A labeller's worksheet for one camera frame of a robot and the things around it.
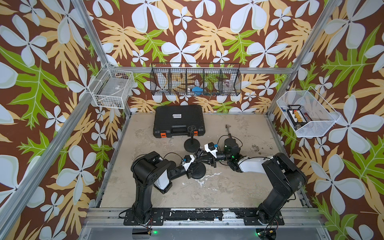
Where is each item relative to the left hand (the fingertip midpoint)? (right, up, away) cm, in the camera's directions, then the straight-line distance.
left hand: (199, 162), depth 87 cm
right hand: (-1, +4, -6) cm, 7 cm away
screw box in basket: (+55, +28, -3) cm, 61 cm away
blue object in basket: (-1, +45, +8) cm, 45 cm away
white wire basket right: (+61, +28, -5) cm, 67 cm away
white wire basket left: (-51, +44, -1) cm, 67 cm away
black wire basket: (-4, +53, +11) cm, 54 cm away
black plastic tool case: (-18, +26, +21) cm, 38 cm away
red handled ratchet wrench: (+22, +21, +24) cm, 39 cm away
